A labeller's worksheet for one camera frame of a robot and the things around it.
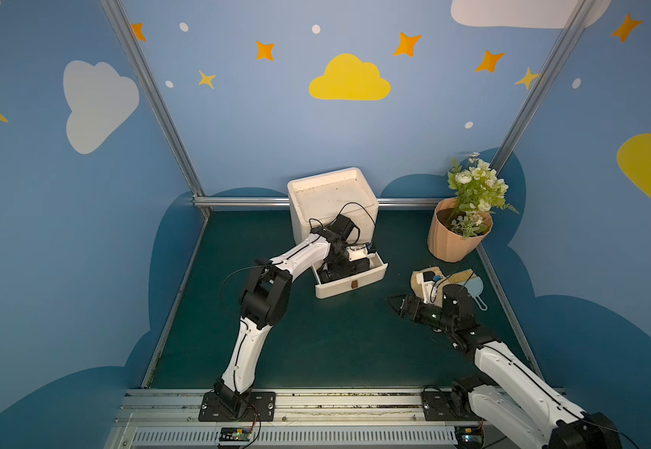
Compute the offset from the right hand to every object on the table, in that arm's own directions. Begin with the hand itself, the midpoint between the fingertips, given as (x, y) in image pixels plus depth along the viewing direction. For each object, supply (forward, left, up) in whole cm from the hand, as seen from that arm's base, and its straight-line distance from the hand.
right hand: (397, 298), depth 82 cm
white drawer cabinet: (+29, +27, +11) cm, 41 cm away
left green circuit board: (-35, +43, -13) cm, 57 cm away
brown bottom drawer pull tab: (+9, +12, -8) cm, 17 cm away
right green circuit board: (-32, -19, -15) cm, 40 cm away
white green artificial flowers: (+31, -25, +17) cm, 43 cm away
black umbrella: (+12, +11, -1) cm, 16 cm away
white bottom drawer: (+12, +6, -7) cm, 15 cm away
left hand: (+17, +14, -5) cm, 23 cm away
